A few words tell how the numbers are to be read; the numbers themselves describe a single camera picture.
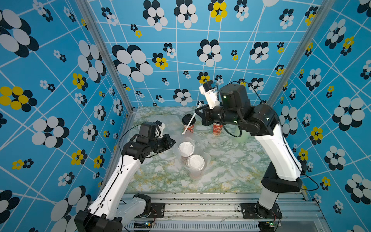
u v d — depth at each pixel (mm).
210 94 482
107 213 376
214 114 479
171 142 642
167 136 643
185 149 773
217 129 964
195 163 723
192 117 598
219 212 752
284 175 422
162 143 631
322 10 692
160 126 679
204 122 477
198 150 768
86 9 693
